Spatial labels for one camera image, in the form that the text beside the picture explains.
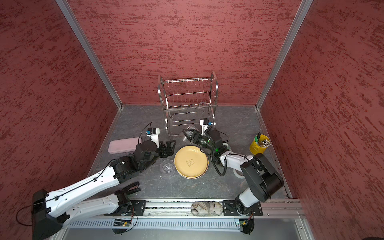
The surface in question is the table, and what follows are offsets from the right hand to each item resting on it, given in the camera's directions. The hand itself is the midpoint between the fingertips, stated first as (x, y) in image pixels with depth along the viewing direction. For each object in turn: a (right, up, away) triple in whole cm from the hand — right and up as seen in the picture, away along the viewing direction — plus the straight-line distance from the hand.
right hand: (184, 135), depth 81 cm
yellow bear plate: (+4, -17, +6) cm, 19 cm away
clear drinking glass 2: (0, 0, -4) cm, 4 cm away
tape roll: (+31, -24, +4) cm, 40 cm away
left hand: (-6, -4, -7) cm, 10 cm away
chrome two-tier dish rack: (0, +22, +25) cm, 33 cm away
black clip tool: (-28, -29, -2) cm, 41 cm away
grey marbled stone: (+12, -35, -10) cm, 38 cm away
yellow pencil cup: (+45, -6, +7) cm, 46 cm away
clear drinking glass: (-10, -19, +3) cm, 21 cm away
